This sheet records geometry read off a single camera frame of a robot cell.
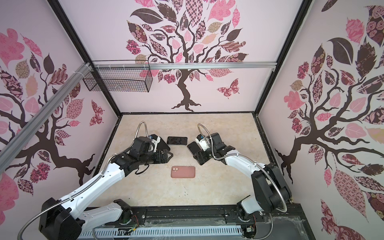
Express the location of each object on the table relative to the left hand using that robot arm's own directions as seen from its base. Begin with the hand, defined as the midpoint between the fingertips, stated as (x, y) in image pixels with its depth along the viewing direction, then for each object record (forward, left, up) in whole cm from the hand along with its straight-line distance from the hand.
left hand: (167, 158), depth 79 cm
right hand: (+7, -18, -5) cm, 20 cm away
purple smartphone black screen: (+9, -14, -4) cm, 18 cm away
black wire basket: (+49, +33, +19) cm, 62 cm away
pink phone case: (-1, -8, -16) cm, 18 cm away
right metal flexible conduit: (+7, -19, +19) cm, 28 cm away
